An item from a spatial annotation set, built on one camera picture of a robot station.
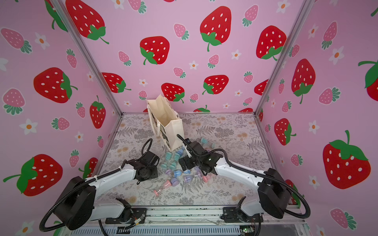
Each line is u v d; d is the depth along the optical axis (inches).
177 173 34.1
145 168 25.8
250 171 18.3
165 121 32.1
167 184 32.2
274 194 16.4
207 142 40.7
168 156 37.1
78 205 16.3
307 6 27.0
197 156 23.9
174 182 32.2
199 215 29.8
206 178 32.9
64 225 16.8
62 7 27.0
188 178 33.0
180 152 37.6
